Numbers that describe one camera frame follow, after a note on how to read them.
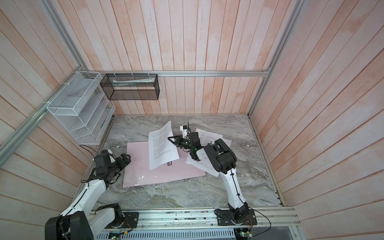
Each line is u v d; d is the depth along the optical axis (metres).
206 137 1.08
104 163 0.65
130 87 1.05
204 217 0.75
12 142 0.53
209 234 0.70
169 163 0.93
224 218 0.73
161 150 0.94
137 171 0.92
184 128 0.93
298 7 0.69
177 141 0.88
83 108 0.73
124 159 0.79
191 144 0.84
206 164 0.93
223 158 0.60
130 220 0.73
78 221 0.40
